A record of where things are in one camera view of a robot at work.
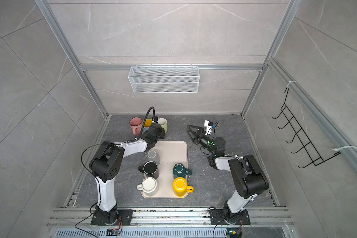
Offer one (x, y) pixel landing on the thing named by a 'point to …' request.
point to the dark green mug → (179, 170)
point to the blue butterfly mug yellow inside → (147, 124)
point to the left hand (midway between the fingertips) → (161, 125)
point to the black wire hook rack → (300, 136)
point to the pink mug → (136, 124)
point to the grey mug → (152, 155)
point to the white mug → (148, 186)
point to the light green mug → (163, 122)
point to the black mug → (150, 169)
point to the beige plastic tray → (171, 153)
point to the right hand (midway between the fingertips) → (186, 129)
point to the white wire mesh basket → (164, 79)
